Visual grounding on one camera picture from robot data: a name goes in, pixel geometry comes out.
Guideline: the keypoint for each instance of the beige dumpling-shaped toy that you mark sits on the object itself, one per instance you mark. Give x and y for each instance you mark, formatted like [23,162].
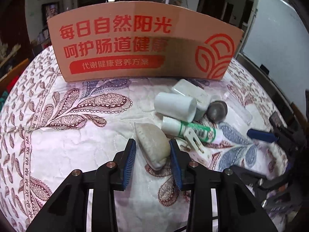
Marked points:
[152,145]

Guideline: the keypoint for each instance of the wall television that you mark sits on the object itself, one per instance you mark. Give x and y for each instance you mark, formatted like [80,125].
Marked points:
[50,13]

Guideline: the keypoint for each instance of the dark grey round cap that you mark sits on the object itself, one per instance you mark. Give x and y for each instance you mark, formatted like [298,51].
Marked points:
[217,110]

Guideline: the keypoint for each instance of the white tube with green label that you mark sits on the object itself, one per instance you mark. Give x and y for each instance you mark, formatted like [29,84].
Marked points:
[205,130]

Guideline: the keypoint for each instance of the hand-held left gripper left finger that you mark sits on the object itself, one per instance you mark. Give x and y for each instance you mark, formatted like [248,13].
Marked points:
[129,164]

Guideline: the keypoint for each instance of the printed cardboard box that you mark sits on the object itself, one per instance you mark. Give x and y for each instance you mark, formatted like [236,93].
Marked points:
[120,53]

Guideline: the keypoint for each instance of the wooden chair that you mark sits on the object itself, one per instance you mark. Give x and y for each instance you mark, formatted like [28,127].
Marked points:
[14,71]

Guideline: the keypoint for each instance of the white plastic cylinder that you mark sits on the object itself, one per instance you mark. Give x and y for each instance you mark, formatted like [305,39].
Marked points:
[173,105]

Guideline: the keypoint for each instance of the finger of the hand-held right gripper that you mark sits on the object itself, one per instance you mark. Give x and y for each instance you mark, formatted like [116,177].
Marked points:
[262,135]
[248,172]

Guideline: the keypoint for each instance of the white power plug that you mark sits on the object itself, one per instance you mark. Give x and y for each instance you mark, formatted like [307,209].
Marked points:
[193,137]

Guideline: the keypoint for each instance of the clear plastic vial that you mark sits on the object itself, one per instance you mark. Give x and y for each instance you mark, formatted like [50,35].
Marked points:
[237,107]

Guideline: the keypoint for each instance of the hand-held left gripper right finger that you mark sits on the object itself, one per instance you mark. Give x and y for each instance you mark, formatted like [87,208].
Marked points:
[176,166]

